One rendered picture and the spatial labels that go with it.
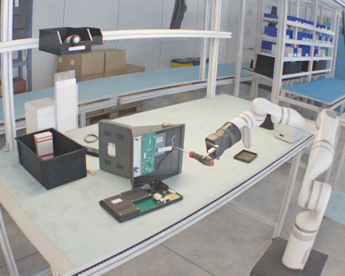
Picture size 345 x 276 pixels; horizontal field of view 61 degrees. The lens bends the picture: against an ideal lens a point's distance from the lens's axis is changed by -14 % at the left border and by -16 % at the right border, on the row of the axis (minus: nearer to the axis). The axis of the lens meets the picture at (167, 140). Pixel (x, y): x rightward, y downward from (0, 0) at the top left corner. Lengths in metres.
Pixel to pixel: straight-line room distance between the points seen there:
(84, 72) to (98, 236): 3.79
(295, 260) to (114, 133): 0.80
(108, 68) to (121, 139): 3.68
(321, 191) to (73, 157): 0.87
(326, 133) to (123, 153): 0.77
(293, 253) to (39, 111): 1.17
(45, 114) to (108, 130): 0.35
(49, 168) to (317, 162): 0.92
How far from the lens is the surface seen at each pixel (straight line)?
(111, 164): 1.32
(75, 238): 0.99
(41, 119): 1.49
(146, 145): 1.19
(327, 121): 1.32
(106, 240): 0.98
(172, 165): 1.33
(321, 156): 1.15
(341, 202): 2.91
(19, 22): 2.80
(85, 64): 4.63
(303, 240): 1.10
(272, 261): 1.20
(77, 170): 1.28
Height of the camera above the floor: 1.62
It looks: 22 degrees down
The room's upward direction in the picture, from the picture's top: 3 degrees clockwise
